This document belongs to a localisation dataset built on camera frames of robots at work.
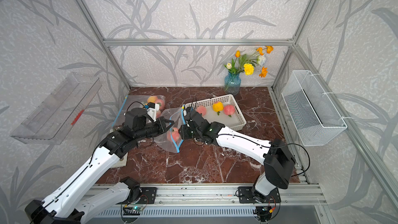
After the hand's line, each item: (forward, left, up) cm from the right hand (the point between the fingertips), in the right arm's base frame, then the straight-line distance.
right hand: (180, 130), depth 77 cm
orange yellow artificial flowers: (+39, -38, +11) cm, 56 cm away
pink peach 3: (+22, -28, -13) cm, 38 cm away
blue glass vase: (+41, -31, -8) cm, 52 cm away
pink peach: (-1, +3, -3) cm, 4 cm away
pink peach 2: (+32, +25, -13) cm, 42 cm away
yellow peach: (+24, -20, -12) cm, 34 cm away
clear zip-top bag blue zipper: (+32, +36, -15) cm, 50 cm away
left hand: (-1, +1, +8) cm, 8 cm away
